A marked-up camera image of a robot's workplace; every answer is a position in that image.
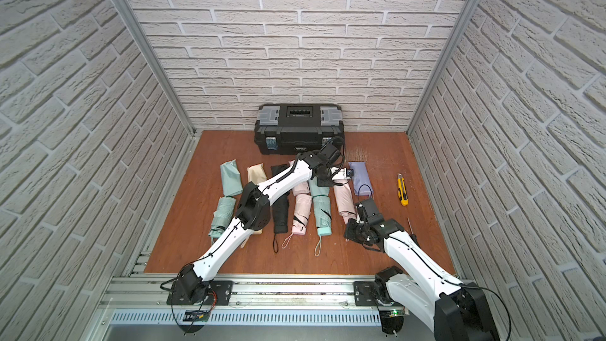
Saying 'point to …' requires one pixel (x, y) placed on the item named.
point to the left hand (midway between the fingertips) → (333, 173)
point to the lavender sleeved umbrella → (361, 182)
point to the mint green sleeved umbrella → (322, 212)
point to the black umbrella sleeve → (278, 169)
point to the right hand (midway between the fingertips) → (350, 232)
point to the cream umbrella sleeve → (256, 174)
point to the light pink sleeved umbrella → (347, 212)
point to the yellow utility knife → (402, 190)
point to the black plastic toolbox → (293, 129)
